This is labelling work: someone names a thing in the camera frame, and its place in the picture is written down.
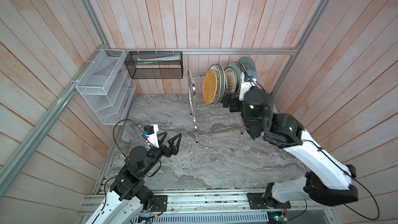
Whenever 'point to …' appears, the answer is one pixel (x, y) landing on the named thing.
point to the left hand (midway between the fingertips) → (174, 137)
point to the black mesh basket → (155, 65)
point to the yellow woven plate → (210, 86)
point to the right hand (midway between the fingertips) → (238, 90)
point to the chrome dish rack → (210, 120)
